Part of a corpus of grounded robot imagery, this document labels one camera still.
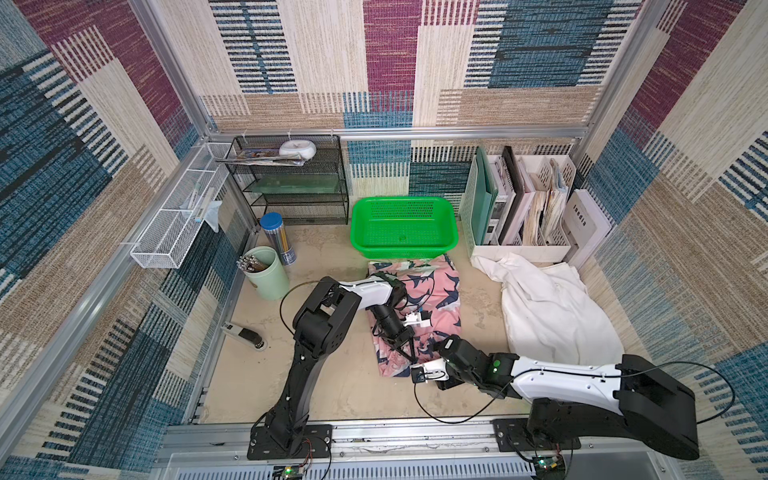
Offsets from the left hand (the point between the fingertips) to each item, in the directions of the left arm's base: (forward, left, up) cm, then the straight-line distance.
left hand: (410, 356), depth 87 cm
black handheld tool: (+5, +47, +5) cm, 47 cm away
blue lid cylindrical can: (+34, +41, +20) cm, 57 cm away
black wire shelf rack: (+49, +37, +26) cm, 66 cm away
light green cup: (+19, +41, +11) cm, 47 cm away
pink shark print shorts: (+22, -9, +3) cm, 24 cm away
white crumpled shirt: (+12, -44, +3) cm, 45 cm away
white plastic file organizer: (+35, -33, +26) cm, 54 cm away
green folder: (+34, -22, +29) cm, 50 cm away
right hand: (0, -6, +4) cm, 7 cm away
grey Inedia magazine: (+32, -56, +19) cm, 67 cm away
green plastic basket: (+51, 0, +1) cm, 51 cm away
